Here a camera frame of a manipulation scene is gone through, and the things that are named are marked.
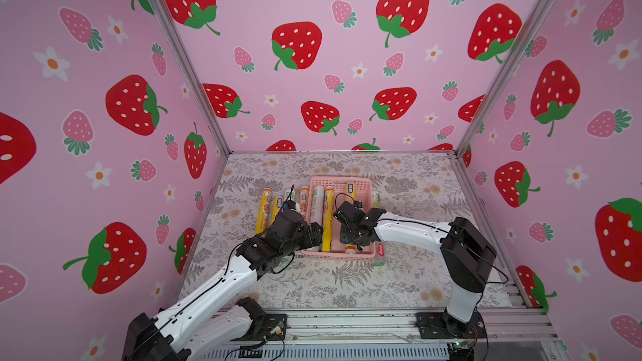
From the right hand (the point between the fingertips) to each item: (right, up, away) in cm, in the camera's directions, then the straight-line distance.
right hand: (351, 230), depth 90 cm
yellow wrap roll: (0, +13, +8) cm, 15 cm away
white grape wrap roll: (+10, -5, -5) cm, 12 cm away
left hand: (-12, +3, -12) cm, 17 cm away
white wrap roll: (-13, +7, +6) cm, 16 cm away
